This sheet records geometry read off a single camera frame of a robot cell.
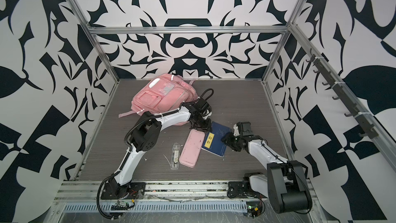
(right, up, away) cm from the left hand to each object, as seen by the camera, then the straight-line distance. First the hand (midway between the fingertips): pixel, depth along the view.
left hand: (212, 128), depth 92 cm
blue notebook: (0, -7, -3) cm, 7 cm away
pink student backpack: (-33, +21, +13) cm, 41 cm away
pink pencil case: (-12, -10, -7) cm, 17 cm away
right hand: (+6, -5, -4) cm, 9 cm away
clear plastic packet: (-21, -13, -9) cm, 26 cm away
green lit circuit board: (+17, -32, -21) cm, 42 cm away
